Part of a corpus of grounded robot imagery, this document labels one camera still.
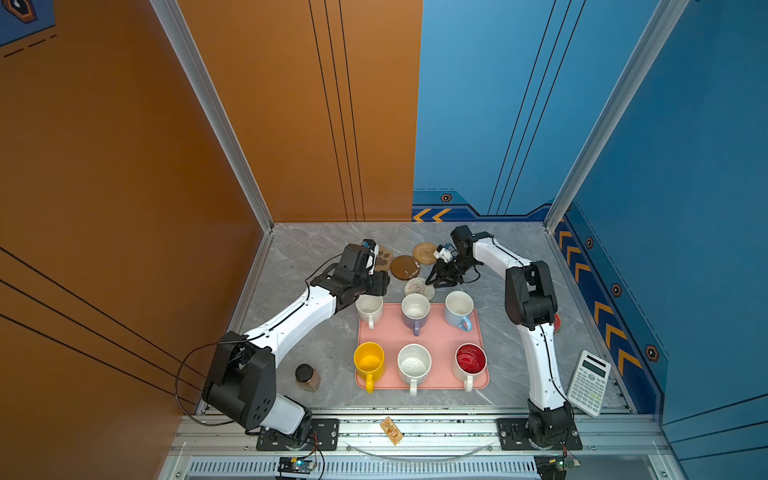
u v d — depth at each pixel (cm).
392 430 74
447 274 92
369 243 77
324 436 73
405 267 106
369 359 85
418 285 101
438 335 89
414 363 83
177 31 72
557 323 89
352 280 65
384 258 109
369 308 94
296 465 71
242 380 43
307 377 74
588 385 79
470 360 83
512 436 72
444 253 99
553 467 71
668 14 70
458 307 91
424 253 110
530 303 62
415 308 94
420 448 72
